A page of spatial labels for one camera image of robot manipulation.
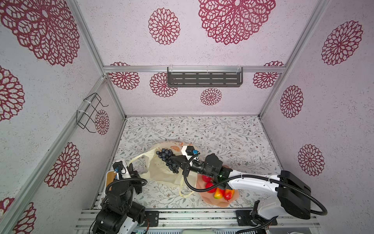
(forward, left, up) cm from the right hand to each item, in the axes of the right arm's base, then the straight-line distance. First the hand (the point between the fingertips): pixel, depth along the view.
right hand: (171, 156), depth 65 cm
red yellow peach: (-9, -28, -23) cm, 37 cm away
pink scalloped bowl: (-10, -19, -26) cm, 34 cm away
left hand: (-2, +20, -7) cm, 21 cm away
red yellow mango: (-8, -23, -25) cm, 35 cm away
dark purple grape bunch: (0, +3, +1) cm, 3 cm away
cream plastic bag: (-1, +11, -7) cm, 13 cm away
